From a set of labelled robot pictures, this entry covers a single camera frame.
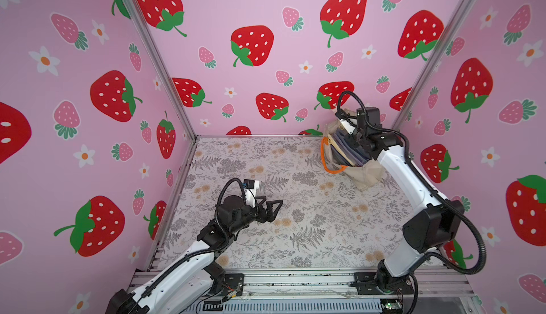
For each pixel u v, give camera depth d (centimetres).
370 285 73
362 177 91
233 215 60
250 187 68
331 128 100
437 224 44
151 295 43
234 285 73
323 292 73
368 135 61
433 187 47
